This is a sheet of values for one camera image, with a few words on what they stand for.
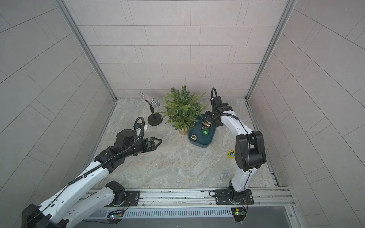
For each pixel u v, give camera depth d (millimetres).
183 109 707
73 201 425
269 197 725
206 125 952
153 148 642
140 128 665
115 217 631
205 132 927
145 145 641
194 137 891
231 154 849
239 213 680
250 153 470
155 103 817
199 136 939
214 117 681
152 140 654
